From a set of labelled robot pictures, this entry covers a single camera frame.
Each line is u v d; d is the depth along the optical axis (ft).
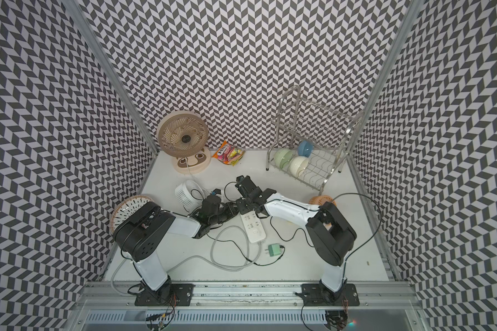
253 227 2.88
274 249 2.70
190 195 2.85
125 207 3.05
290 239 2.83
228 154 3.68
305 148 3.35
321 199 2.77
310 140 2.71
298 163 3.08
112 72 2.87
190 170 3.54
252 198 2.18
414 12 2.19
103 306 2.43
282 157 3.25
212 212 2.49
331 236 1.53
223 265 2.65
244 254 2.70
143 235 1.60
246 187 2.24
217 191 2.93
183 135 3.07
